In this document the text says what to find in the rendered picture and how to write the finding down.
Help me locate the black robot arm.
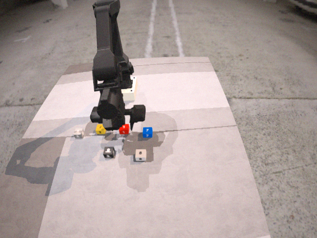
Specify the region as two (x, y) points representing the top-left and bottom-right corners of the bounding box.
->
(92, 0), (134, 131)

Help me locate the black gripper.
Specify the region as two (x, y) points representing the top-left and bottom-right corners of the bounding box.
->
(90, 95), (146, 131)

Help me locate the red block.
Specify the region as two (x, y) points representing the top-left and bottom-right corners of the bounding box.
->
(119, 124), (130, 134)

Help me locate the blue block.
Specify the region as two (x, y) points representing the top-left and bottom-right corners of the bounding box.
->
(143, 127), (153, 138)

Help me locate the yellow block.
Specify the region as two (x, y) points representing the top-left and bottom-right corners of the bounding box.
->
(96, 124), (106, 134)

